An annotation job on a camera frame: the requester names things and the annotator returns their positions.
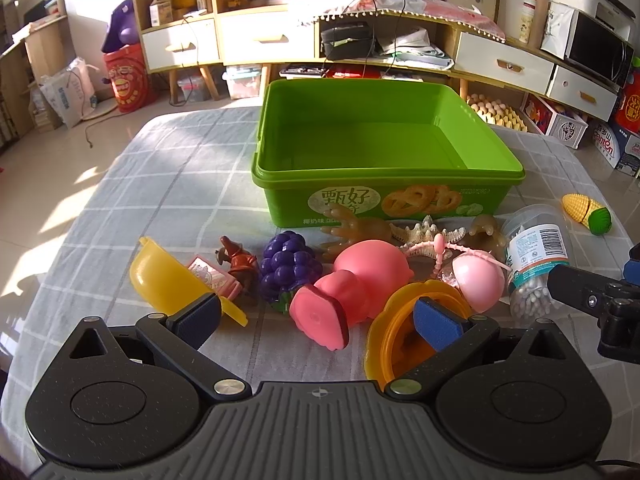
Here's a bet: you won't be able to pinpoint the toy corn cob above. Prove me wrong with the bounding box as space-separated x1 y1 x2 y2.
561 193 612 235

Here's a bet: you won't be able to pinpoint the black bag on shelf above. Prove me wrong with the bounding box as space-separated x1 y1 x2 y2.
321 22 376 61

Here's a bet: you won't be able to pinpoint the wooden tv cabinet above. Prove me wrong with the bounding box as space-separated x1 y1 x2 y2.
132 0 618 122

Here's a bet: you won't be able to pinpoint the yellow toy pot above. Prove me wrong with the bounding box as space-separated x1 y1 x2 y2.
129 236 248 327

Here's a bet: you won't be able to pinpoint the white printer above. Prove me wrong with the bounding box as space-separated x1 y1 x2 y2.
551 0 636 42

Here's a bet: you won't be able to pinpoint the egg tray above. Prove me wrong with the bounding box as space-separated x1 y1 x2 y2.
465 93 527 132

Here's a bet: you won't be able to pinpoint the black microwave oven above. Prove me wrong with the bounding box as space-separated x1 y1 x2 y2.
540 2 634 88

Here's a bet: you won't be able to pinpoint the purple toy grapes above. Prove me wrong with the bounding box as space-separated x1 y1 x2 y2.
259 231 323 314

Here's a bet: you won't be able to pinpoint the beige starfish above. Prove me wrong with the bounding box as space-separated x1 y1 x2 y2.
390 214 466 248

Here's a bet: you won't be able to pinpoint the clear plastic storage box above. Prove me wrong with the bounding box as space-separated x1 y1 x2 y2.
222 65 262 100

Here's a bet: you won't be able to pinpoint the grey checked tablecloth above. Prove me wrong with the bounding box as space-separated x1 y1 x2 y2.
1 107 639 474

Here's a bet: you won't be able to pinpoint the red white carton box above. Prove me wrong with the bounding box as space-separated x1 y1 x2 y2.
520 93 588 150

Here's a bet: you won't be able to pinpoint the green plastic storage bin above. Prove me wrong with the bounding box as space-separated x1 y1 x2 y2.
252 79 525 228

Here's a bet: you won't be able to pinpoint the brown toy figurine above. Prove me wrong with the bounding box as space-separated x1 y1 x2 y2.
215 235 259 295

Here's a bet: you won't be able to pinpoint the orange plastic cup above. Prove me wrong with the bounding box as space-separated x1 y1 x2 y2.
364 280 473 389

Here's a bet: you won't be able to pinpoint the translucent tan hand toy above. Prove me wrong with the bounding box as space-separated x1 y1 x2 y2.
320 203 393 262

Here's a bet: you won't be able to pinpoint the pink plastic ball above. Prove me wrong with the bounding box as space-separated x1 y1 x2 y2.
452 250 504 313

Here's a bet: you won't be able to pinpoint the red printed bag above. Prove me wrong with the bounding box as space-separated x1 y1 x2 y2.
103 44 156 114

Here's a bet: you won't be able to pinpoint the purple plush toy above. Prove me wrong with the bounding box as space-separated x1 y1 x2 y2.
101 0 140 54

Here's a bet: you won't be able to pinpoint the white shopping bag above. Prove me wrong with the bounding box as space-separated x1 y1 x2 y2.
39 58 98 128

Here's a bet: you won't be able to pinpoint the pink card box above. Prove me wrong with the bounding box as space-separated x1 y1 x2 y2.
188 256 243 300

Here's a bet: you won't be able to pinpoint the clear cotton swab jar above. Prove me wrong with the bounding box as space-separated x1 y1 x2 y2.
501 204 574 324

